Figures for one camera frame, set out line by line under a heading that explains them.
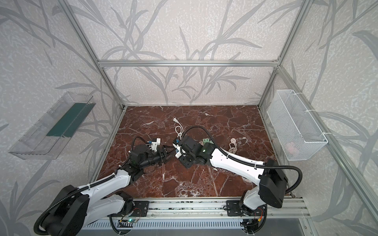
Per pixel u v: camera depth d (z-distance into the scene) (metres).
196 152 0.58
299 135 0.61
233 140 0.96
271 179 0.40
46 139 0.64
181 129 1.05
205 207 0.75
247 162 0.46
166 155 0.71
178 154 0.76
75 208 0.41
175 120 1.10
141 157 0.65
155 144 0.78
